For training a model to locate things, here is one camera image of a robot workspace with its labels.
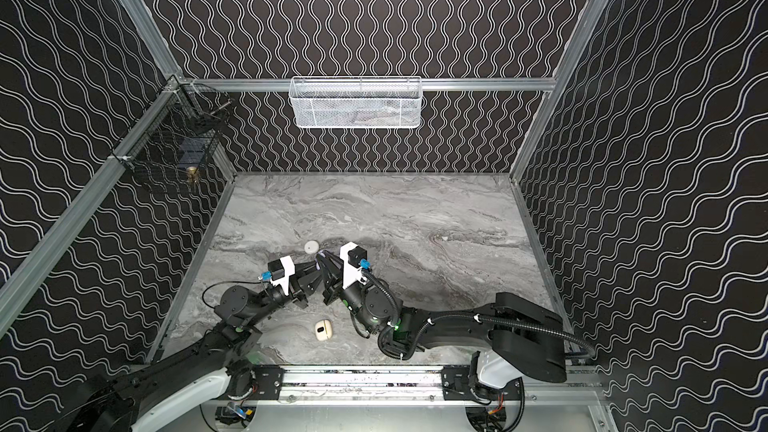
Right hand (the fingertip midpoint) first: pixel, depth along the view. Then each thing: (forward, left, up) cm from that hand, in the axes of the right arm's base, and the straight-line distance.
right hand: (322, 257), depth 67 cm
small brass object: (+24, +40, +3) cm, 47 cm away
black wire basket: (+38, +53, +3) cm, 66 cm away
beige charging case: (-8, +3, -25) cm, 27 cm away
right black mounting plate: (-20, -32, -28) cm, 47 cm away
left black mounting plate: (-20, +16, -26) cm, 36 cm away
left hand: (-2, -2, -1) cm, 3 cm away
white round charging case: (+18, +11, -24) cm, 32 cm away
